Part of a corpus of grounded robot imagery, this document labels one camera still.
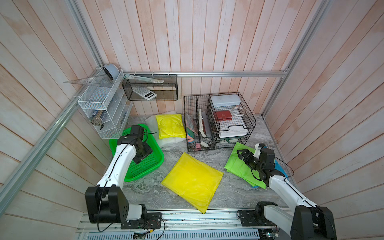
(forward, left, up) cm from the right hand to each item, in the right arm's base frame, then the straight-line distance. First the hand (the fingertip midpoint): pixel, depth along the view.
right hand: (240, 152), depth 88 cm
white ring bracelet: (+26, -1, +10) cm, 27 cm away
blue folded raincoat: (-6, -24, -8) cm, 26 cm away
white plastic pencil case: (+33, +9, +13) cm, 36 cm away
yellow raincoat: (-15, +28, -7) cm, 33 cm away
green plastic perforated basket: (-10, +51, +12) cm, 54 cm away
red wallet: (+19, +10, +13) cm, 25 cm away
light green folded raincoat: (-6, +2, -6) cm, 9 cm away
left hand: (-6, +55, +5) cm, 56 cm away
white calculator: (+33, +61, +18) cm, 72 cm away
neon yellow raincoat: (+23, +45, -2) cm, 51 cm away
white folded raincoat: (+29, +61, -6) cm, 68 cm away
